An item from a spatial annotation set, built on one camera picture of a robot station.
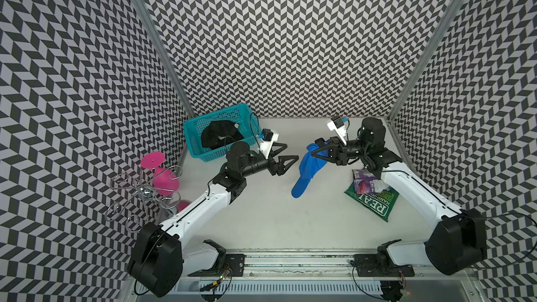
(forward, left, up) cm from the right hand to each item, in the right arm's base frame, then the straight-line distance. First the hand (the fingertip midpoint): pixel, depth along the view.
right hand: (313, 157), depth 67 cm
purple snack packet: (+4, -25, -25) cm, 36 cm away
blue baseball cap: (-1, +1, -2) cm, 3 cm away
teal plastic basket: (+49, +34, -27) cm, 65 cm away
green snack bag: (-5, -30, -28) cm, 42 cm away
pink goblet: (-2, +52, -12) cm, 54 cm away
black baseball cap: (+32, +44, -25) cm, 59 cm away
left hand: (+4, +7, -3) cm, 9 cm away
